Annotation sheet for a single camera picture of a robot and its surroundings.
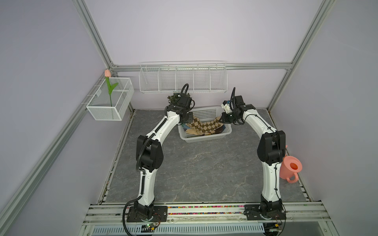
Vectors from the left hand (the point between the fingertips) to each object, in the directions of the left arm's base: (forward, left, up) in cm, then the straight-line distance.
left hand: (188, 118), depth 93 cm
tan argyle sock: (0, -18, -6) cm, 19 cm away
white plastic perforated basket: (+17, -14, -14) cm, 26 cm away
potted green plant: (+18, +11, +2) cm, 21 cm away
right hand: (+1, -21, -4) cm, 21 cm away
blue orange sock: (0, +2, -8) cm, 8 cm away
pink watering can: (-35, -52, -5) cm, 63 cm away
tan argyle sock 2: (-4, -6, -6) cm, 10 cm away
